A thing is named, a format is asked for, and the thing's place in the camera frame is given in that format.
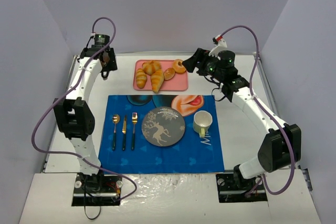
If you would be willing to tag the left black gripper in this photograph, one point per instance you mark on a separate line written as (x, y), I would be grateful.
(111, 60)

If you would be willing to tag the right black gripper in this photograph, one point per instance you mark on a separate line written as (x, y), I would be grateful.
(198, 59)

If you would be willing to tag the croissant bread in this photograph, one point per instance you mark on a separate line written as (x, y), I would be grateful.
(157, 80)
(140, 78)

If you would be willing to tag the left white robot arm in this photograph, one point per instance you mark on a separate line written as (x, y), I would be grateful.
(73, 116)

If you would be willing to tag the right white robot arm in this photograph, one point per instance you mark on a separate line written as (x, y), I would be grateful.
(282, 142)

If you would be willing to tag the round striped bread roll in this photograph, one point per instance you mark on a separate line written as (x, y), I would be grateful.
(150, 67)

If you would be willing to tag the sugared donut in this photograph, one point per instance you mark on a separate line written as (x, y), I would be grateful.
(178, 66)

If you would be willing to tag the pink tray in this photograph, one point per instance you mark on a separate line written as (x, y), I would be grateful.
(178, 83)

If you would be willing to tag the small sesame bun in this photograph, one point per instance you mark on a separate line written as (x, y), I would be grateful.
(169, 73)

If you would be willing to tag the grey reindeer plate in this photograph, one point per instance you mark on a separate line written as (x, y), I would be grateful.
(163, 126)

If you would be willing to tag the blue cartoon placemat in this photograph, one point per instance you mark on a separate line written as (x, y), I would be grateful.
(191, 154)

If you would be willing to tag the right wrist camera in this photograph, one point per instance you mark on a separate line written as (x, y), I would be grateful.
(220, 45)

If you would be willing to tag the gold spoon dark handle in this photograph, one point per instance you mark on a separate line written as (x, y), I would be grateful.
(115, 120)

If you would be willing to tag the cream mug yellow handle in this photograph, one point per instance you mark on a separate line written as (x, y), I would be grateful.
(202, 120)

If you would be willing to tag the gold fork dark handle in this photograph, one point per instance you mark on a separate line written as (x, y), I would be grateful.
(134, 122)

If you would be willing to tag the gold knife dark handle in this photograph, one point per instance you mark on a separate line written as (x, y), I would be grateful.
(124, 132)

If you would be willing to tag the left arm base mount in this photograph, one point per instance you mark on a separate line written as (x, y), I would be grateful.
(97, 190)

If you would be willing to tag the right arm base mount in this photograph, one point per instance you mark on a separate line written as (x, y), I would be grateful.
(229, 192)

